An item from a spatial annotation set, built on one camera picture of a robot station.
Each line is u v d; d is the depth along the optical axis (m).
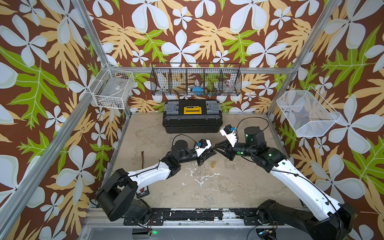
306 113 0.84
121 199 0.42
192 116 0.96
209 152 0.73
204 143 0.62
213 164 0.88
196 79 0.99
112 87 0.87
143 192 0.80
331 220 0.38
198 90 0.94
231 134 0.61
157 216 0.74
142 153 0.98
